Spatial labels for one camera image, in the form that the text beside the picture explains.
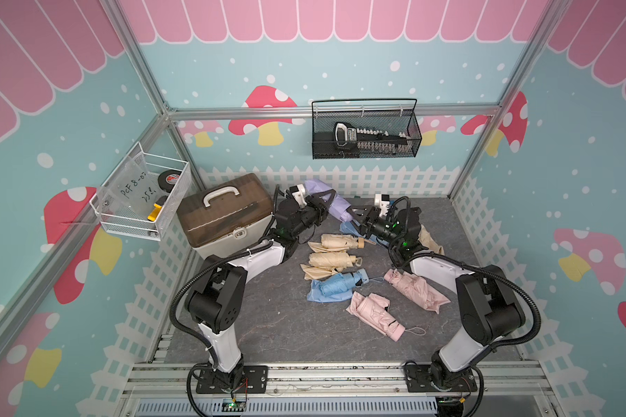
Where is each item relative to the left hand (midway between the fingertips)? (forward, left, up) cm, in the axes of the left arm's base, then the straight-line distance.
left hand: (339, 197), depth 82 cm
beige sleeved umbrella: (0, -1, -24) cm, 24 cm away
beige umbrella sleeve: (+1, -35, -23) cm, 42 cm away
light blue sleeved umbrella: (-19, -1, -25) cm, 31 cm away
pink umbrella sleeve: (-21, -27, -22) cm, 40 cm away
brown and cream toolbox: (-2, +37, -8) cm, 38 cm away
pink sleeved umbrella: (-27, -12, -24) cm, 38 cm away
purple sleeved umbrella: (-4, 0, 0) cm, 4 cm away
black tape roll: (+2, +53, +5) cm, 54 cm away
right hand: (-5, -2, -1) cm, 5 cm away
